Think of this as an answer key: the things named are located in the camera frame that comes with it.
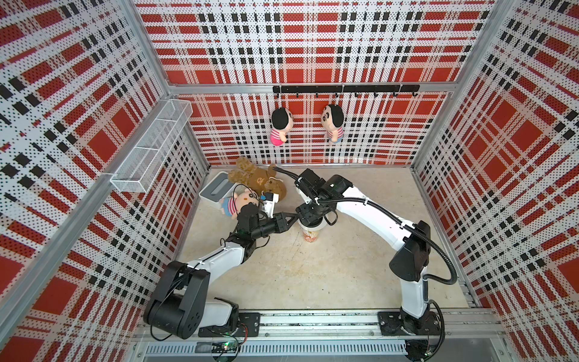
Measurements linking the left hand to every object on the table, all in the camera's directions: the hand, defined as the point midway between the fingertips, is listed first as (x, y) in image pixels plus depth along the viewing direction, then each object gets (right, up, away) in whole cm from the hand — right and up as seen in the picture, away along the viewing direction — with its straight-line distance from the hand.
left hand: (300, 216), depth 82 cm
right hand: (+5, +2, -1) cm, 6 cm away
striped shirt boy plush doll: (-31, +3, +16) cm, 35 cm away
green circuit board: (-23, -39, -12) cm, 48 cm away
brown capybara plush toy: (-20, +15, +23) cm, 34 cm away
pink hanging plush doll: (-8, +39, +12) cm, 42 cm away
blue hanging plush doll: (+13, +39, +9) cm, 42 cm away
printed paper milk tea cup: (+4, -8, +4) cm, 10 cm away
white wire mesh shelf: (-64, +19, +6) cm, 67 cm away
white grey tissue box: (-40, +11, +25) cm, 48 cm away
